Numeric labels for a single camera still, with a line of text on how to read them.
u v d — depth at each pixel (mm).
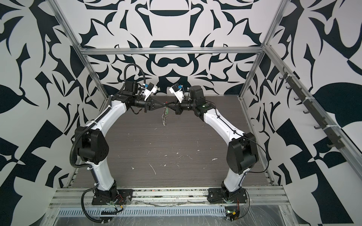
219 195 741
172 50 956
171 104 734
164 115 778
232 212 712
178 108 699
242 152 463
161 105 770
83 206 685
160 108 759
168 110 777
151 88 700
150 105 718
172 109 756
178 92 689
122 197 738
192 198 746
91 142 487
